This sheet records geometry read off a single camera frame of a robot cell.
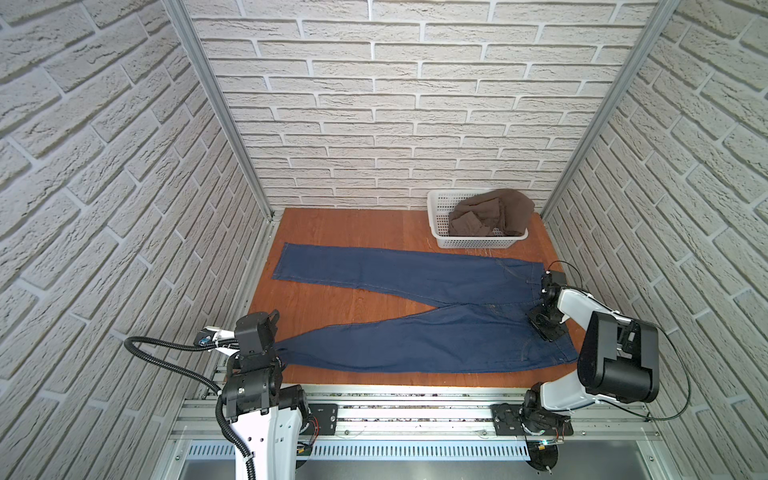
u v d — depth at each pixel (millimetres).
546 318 729
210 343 552
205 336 568
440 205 1173
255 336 509
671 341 691
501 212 1093
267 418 453
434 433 729
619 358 480
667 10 691
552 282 759
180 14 697
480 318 896
